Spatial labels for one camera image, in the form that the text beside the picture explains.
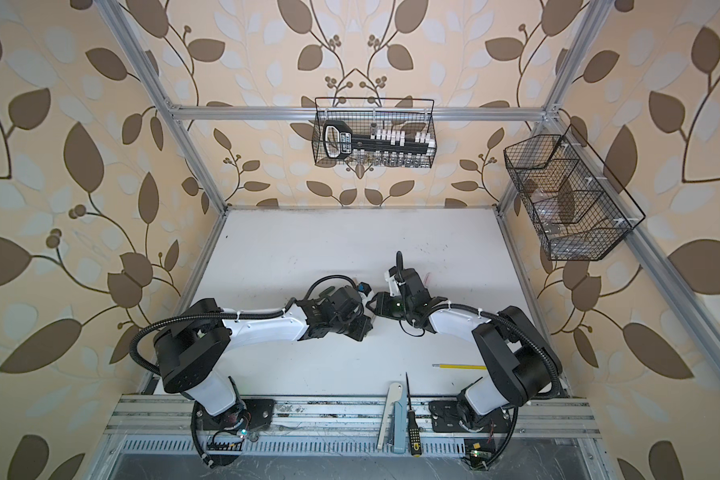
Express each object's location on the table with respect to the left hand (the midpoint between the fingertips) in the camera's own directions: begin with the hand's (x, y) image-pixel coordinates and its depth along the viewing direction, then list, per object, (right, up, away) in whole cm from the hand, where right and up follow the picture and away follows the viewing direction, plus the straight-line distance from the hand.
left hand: (375, 325), depth 84 cm
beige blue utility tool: (+5, -17, -11) cm, 21 cm away
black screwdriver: (+9, -21, -13) cm, 26 cm away
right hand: (-1, +4, +4) cm, 6 cm away
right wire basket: (+51, +33, -11) cm, 61 cm away
